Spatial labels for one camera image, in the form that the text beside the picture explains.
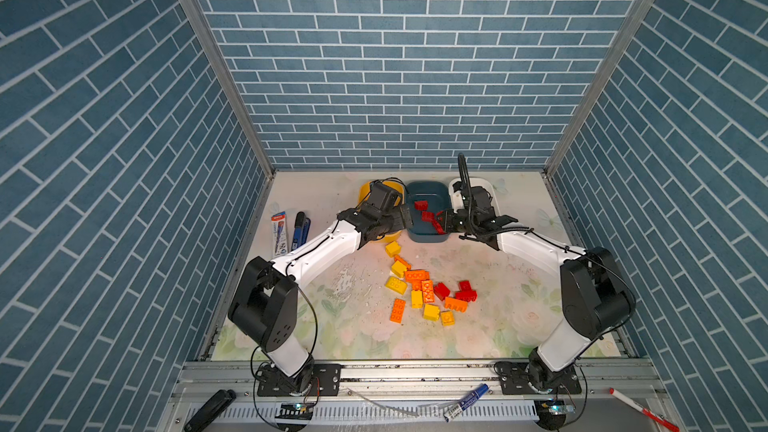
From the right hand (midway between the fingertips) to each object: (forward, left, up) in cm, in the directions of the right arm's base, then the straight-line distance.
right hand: (437, 214), depth 92 cm
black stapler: (-53, +51, -9) cm, 74 cm away
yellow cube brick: (-7, +13, -11) cm, 19 cm away
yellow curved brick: (-19, +11, -11) cm, 25 cm away
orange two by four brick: (-21, +2, -11) cm, 23 cm away
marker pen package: (-5, +52, -10) cm, 53 cm away
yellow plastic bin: (+16, +13, -7) cm, 21 cm away
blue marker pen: (-46, -9, -12) cm, 48 cm away
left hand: (-4, +11, +3) cm, 12 cm away
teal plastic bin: (+17, +2, -11) cm, 20 cm away
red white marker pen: (-45, -50, -13) cm, 68 cm away
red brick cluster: (-19, -9, -12) cm, 25 cm away
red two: (+12, +5, -11) cm, 17 cm away
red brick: (+7, +3, -11) cm, 13 cm away
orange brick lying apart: (-26, +10, -12) cm, 31 cm away
